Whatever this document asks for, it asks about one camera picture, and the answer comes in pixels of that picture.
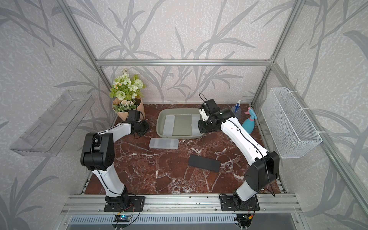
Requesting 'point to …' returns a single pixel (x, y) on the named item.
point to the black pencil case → (199, 162)
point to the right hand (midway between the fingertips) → (200, 127)
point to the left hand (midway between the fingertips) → (151, 126)
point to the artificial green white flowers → (123, 88)
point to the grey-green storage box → (182, 122)
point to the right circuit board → (244, 220)
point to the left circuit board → (121, 218)
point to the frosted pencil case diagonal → (169, 125)
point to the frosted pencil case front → (195, 130)
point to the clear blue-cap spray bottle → (236, 110)
